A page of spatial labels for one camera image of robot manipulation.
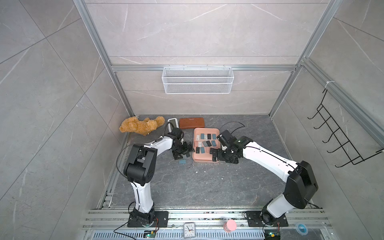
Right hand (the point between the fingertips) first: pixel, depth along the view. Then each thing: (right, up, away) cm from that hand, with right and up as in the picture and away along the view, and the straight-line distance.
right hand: (220, 159), depth 84 cm
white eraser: (-12, +11, +22) cm, 28 cm away
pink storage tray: (-8, +10, +20) cm, 24 cm away
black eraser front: (-5, +7, +18) cm, 20 cm away
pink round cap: (+1, -25, -19) cm, 32 cm away
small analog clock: (-17, -30, -15) cm, 38 cm away
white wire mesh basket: (-13, +51, +18) cm, 56 cm away
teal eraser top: (-9, +12, +23) cm, 28 cm away
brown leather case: (-17, +22, +27) cm, 39 cm away
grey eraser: (-8, +7, +18) cm, 21 cm away
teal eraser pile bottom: (-9, +3, +16) cm, 19 cm away
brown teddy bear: (-48, +18, +14) cm, 54 cm away
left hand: (-17, +2, +12) cm, 20 cm away
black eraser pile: (-13, +3, +15) cm, 20 cm away
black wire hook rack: (+49, +7, -26) cm, 56 cm away
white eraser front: (-11, +6, +17) cm, 21 cm away
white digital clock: (-31, +23, +27) cm, 46 cm away
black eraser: (-4, +12, +22) cm, 26 cm away
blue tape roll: (+38, -32, -12) cm, 51 cm away
